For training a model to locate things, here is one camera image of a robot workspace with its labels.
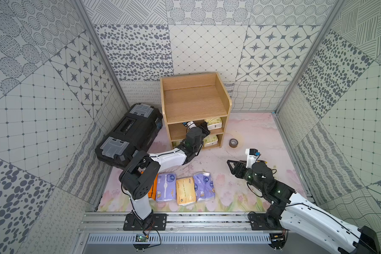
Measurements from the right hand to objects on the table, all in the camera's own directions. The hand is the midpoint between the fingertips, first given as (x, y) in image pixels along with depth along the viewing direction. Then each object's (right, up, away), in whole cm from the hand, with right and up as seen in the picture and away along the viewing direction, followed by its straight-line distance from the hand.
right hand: (230, 163), depth 78 cm
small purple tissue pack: (-13, -13, +4) cm, 19 cm away
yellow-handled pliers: (+17, +1, 0) cm, 17 cm away
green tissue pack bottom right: (-9, +10, +20) cm, 24 cm away
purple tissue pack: (-33, -13, +2) cm, 35 cm away
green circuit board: (-43, -33, -6) cm, 54 cm away
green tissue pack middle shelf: (-8, +20, +8) cm, 23 cm away
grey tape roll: (+7, +8, +24) cm, 26 cm away
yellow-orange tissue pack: (-23, -15, +2) cm, 27 cm away
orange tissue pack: (-39, -15, -1) cm, 42 cm away
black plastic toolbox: (-52, +15, +9) cm, 55 cm away
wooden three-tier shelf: (-18, +34, +7) cm, 39 cm away
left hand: (-11, +22, +7) cm, 26 cm away
